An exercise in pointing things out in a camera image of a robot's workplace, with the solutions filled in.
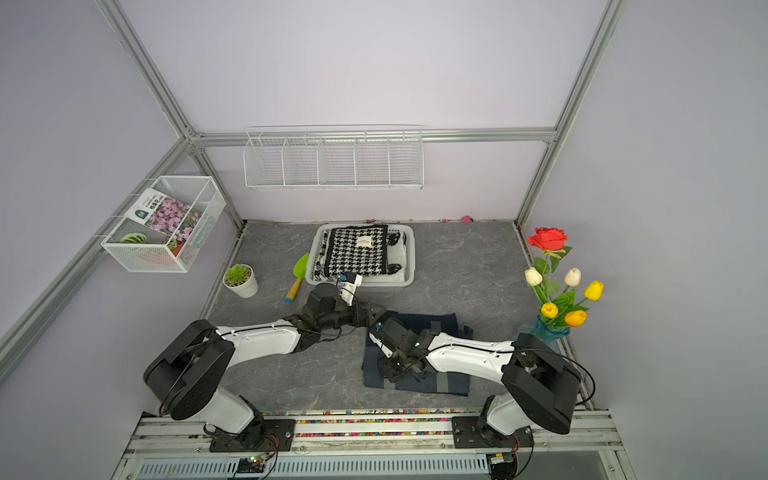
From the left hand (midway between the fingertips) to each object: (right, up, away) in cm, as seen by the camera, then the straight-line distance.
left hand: (379, 309), depth 85 cm
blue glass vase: (+42, -3, -13) cm, 44 cm away
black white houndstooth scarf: (-7, +17, +11) cm, 21 cm away
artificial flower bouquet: (+40, +5, -21) cm, 46 cm away
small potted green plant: (-45, +8, +9) cm, 46 cm away
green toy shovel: (-30, +9, +21) cm, 38 cm away
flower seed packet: (-54, +26, -11) cm, 61 cm away
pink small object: (+34, +30, +39) cm, 60 cm away
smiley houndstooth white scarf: (+5, +14, +14) cm, 20 cm away
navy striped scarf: (+15, -18, -5) cm, 24 cm away
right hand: (+2, -15, -1) cm, 15 cm away
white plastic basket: (+9, +9, +7) cm, 15 cm away
